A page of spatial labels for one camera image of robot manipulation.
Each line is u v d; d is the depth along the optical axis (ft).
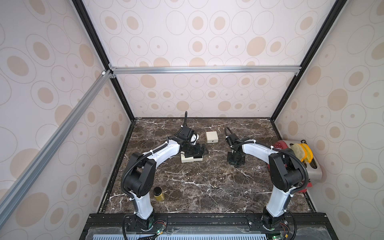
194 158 3.10
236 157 2.61
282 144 2.74
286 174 1.62
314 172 2.44
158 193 2.44
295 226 2.30
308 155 2.46
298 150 2.56
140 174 1.57
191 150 2.56
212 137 3.47
